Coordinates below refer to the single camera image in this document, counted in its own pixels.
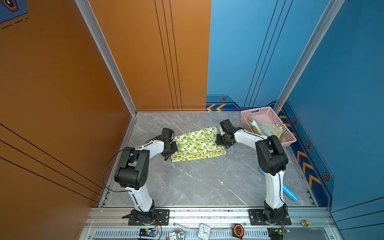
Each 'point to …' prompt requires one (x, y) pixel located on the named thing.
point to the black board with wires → (277, 233)
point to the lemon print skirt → (198, 144)
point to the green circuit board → (147, 232)
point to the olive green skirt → (254, 127)
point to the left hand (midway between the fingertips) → (175, 147)
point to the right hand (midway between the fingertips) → (218, 141)
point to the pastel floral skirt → (268, 129)
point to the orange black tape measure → (238, 231)
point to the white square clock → (204, 232)
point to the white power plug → (177, 234)
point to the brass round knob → (306, 223)
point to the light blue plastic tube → (285, 190)
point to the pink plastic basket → (263, 121)
